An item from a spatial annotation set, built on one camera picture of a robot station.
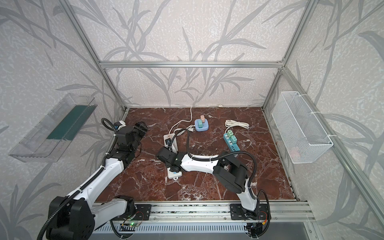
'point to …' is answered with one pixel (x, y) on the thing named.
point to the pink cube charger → (203, 118)
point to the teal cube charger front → (233, 139)
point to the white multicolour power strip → (171, 174)
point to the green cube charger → (230, 133)
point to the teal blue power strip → (233, 147)
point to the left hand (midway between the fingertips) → (144, 120)
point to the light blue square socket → (205, 125)
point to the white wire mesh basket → (301, 137)
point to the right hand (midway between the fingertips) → (171, 152)
